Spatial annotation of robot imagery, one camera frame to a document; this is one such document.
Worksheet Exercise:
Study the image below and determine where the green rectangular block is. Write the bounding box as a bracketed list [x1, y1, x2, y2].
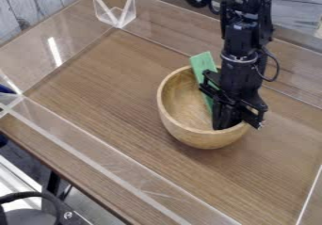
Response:
[190, 51, 218, 120]

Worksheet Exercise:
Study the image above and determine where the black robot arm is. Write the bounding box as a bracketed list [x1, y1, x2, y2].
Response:
[184, 0, 277, 130]

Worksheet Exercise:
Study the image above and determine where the black table leg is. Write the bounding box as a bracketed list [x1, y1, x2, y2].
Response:
[47, 171, 61, 196]

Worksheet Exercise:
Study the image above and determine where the clear acrylic corner bracket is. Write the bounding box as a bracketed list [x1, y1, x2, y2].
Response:
[94, 0, 136, 29]

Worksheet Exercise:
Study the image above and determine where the blue object at edge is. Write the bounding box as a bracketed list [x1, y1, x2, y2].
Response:
[0, 84, 15, 94]

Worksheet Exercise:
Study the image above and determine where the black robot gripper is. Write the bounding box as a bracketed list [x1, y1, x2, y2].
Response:
[204, 53, 269, 130]

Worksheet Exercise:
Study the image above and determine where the black cable loop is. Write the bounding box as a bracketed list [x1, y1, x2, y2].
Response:
[0, 190, 64, 225]

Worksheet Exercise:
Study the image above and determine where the brown wooden bowl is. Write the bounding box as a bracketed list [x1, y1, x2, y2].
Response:
[156, 66, 250, 150]

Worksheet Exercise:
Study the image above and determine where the clear acrylic tray wall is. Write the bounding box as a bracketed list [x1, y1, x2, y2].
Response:
[0, 81, 241, 225]

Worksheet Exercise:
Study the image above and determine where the black metal base plate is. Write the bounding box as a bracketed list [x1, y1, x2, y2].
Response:
[40, 194, 94, 225]

